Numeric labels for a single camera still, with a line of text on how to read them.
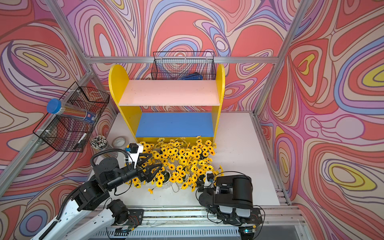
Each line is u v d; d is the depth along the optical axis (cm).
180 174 74
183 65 98
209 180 69
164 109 123
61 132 70
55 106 62
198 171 75
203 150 81
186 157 80
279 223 75
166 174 80
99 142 80
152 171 56
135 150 55
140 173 55
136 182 57
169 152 80
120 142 101
